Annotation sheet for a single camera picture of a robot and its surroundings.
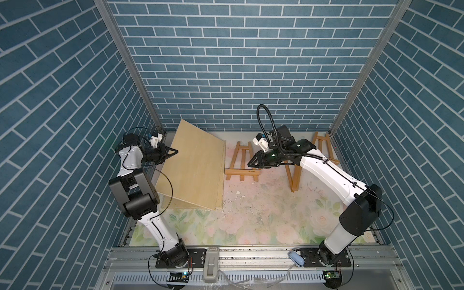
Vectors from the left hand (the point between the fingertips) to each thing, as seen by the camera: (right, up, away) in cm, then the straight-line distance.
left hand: (179, 150), depth 87 cm
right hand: (+35, -6, -11) cm, 37 cm away
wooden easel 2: (+58, -17, +5) cm, 61 cm away
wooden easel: (+29, -9, +15) cm, 34 cm away
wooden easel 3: (+81, +2, +27) cm, 85 cm away
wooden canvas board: (+7, -11, +2) cm, 13 cm away
